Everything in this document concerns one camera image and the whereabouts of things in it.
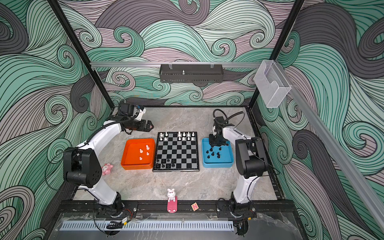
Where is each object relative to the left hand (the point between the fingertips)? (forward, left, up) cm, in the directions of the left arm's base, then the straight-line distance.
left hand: (147, 124), depth 90 cm
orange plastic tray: (-13, +6, -15) cm, 21 cm away
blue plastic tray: (-13, -44, -15) cm, 48 cm away
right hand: (-5, -42, -12) cm, 44 cm away
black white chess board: (-11, -18, -13) cm, 25 cm away
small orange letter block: (-41, -30, -13) cm, 53 cm away
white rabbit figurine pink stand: (-40, -18, -14) cm, 46 cm away
